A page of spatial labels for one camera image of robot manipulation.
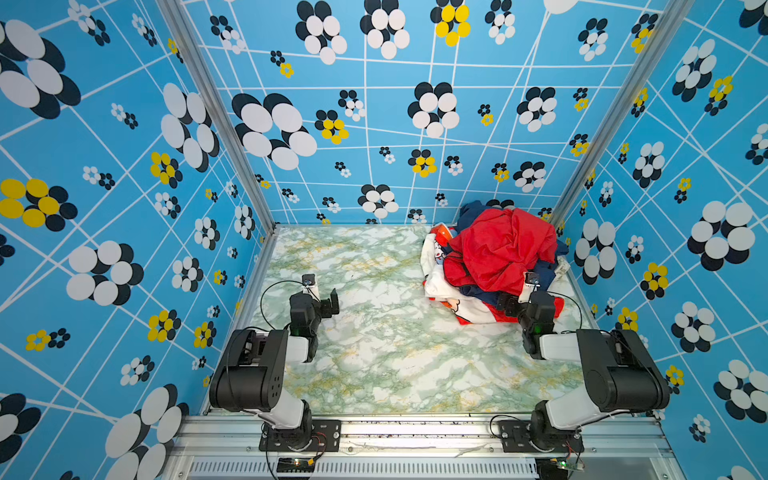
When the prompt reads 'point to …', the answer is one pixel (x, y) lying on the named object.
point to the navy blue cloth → (475, 211)
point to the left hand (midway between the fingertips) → (321, 289)
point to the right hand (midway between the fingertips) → (519, 290)
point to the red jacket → (497, 249)
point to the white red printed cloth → (467, 309)
